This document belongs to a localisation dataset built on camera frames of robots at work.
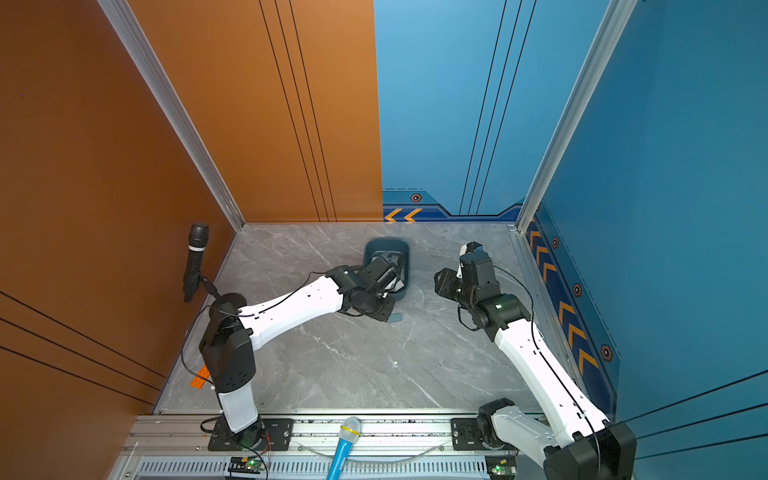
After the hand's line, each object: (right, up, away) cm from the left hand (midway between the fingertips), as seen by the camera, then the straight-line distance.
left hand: (390, 306), depth 84 cm
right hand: (+14, +9, -6) cm, 17 cm away
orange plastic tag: (-52, -20, -3) cm, 56 cm away
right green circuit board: (+27, -36, -13) cm, 47 cm away
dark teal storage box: (+3, +16, +28) cm, 33 cm away
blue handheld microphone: (-9, -28, -13) cm, 32 cm away
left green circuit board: (-35, -36, -13) cm, 51 cm away
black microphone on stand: (-49, +19, -8) cm, 53 cm away
